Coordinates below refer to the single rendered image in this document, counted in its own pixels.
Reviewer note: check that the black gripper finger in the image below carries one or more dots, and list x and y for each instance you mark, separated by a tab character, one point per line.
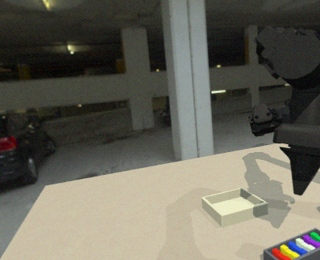
304	166

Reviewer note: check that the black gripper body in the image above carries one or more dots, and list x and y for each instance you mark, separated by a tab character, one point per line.
304	131

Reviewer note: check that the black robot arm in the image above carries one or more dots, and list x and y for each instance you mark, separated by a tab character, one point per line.
293	56

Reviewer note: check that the cream shallow square tray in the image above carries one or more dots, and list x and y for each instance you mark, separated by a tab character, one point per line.
234	206

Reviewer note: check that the yellow fuse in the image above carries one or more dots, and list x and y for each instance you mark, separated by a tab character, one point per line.
286	252

